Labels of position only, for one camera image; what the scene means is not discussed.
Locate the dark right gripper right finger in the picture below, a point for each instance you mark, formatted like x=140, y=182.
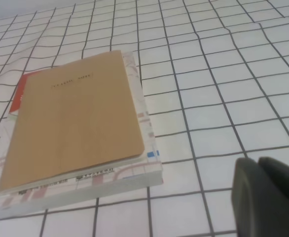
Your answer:
x=273, y=191

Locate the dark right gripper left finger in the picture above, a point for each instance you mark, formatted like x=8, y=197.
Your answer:
x=244, y=201

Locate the grid pattern tablecloth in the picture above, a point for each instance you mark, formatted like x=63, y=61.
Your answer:
x=215, y=76

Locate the white and red map book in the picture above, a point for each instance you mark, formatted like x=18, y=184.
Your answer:
x=113, y=180

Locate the tan kraft notebook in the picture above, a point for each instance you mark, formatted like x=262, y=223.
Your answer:
x=74, y=119

